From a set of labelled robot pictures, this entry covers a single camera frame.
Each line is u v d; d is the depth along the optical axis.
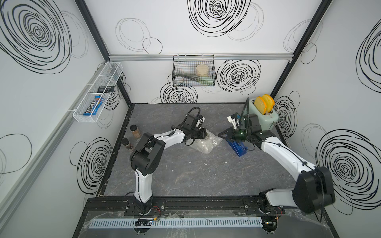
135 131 0.95
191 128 0.76
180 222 0.96
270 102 0.92
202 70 0.92
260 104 0.92
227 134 0.74
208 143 0.86
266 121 0.91
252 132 0.64
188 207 0.75
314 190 0.41
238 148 0.90
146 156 0.50
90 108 0.69
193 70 0.89
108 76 0.87
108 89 0.79
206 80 0.97
